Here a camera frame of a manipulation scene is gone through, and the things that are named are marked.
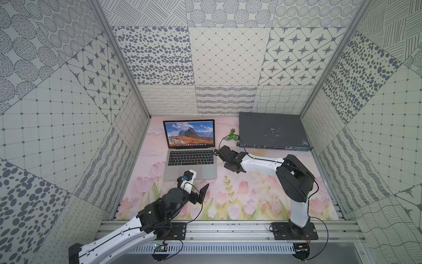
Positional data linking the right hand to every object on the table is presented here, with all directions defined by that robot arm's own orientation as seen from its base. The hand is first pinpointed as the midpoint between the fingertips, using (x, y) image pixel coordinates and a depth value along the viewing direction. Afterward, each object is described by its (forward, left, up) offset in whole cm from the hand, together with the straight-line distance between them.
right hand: (236, 156), depth 95 cm
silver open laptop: (+9, +27, 0) cm, 29 cm away
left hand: (-18, +20, +11) cm, 29 cm away
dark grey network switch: (+20, -26, 0) cm, 33 cm away
